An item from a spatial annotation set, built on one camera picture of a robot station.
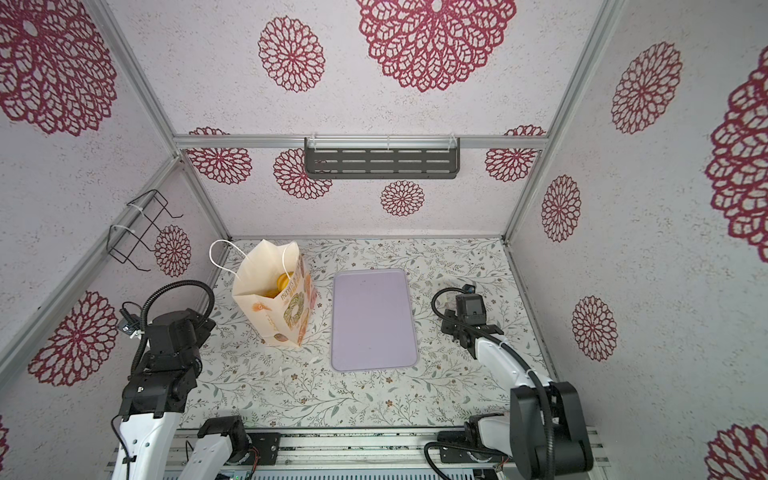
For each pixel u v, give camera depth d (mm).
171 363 501
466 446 659
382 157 929
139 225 791
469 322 682
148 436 430
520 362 500
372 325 947
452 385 847
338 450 747
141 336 493
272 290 893
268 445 763
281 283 854
